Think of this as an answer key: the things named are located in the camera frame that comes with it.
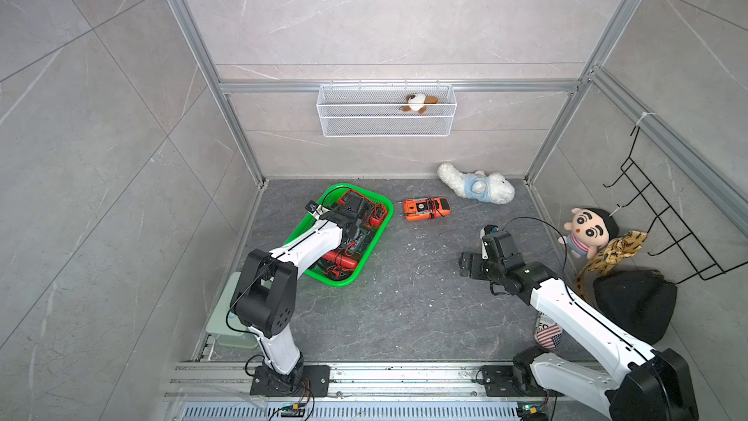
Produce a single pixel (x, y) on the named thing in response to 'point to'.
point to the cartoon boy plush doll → (590, 228)
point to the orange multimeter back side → (426, 209)
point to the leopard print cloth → (607, 258)
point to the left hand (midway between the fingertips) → (342, 216)
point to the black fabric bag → (642, 300)
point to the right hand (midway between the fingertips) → (475, 261)
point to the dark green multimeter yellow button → (355, 238)
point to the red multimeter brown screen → (340, 259)
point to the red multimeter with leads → (374, 213)
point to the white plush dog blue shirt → (492, 188)
